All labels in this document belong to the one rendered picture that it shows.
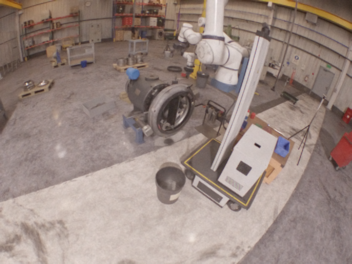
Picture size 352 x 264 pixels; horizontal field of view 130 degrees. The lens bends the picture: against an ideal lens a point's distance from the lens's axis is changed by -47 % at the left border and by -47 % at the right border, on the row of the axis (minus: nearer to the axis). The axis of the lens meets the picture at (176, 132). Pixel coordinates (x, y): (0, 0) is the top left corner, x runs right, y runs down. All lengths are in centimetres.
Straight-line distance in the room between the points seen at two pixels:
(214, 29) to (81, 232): 213
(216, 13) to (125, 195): 193
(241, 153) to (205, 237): 97
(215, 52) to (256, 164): 93
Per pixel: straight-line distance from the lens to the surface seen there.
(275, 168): 226
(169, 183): 182
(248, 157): 136
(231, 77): 115
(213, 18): 105
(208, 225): 183
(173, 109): 195
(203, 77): 461
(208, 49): 98
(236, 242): 189
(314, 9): 1200
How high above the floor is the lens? 167
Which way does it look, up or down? 38 degrees down
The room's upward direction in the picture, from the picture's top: 8 degrees clockwise
